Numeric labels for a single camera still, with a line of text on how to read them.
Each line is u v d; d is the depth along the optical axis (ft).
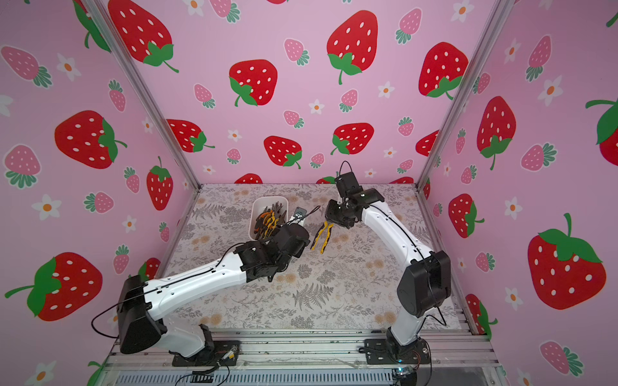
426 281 1.46
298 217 2.10
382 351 2.43
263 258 1.75
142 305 1.33
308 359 2.40
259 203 3.59
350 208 1.95
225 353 2.36
